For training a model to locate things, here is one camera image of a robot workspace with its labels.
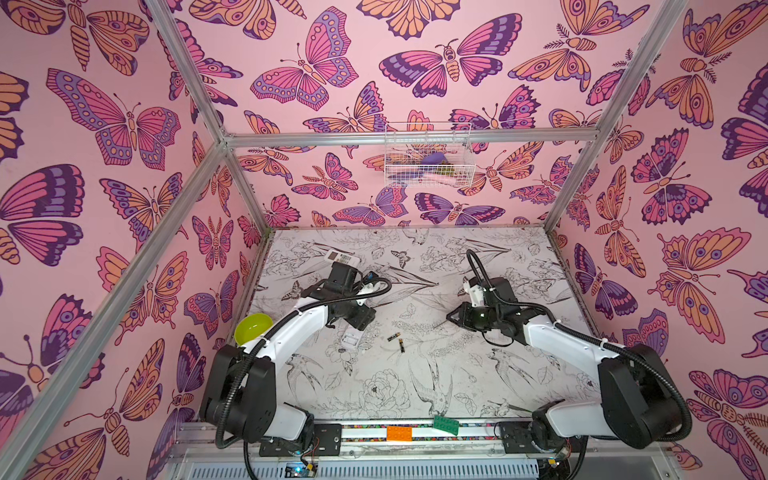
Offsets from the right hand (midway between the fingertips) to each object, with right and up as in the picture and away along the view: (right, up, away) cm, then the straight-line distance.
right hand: (449, 313), depth 86 cm
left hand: (-24, +2, +1) cm, 24 cm away
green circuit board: (-39, -35, -14) cm, 55 cm away
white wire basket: (-4, +49, +10) cm, 50 cm away
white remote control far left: (-38, +17, +24) cm, 48 cm away
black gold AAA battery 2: (-16, -8, +5) cm, 19 cm away
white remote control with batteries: (-29, -8, +4) cm, 30 cm away
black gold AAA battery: (-14, -10, +3) cm, 17 cm away
